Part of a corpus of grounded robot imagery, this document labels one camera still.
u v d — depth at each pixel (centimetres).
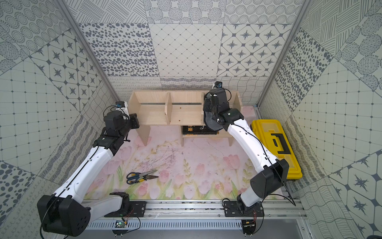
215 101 56
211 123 74
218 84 65
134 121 70
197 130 88
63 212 37
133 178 82
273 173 40
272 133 84
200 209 75
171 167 89
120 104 66
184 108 86
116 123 57
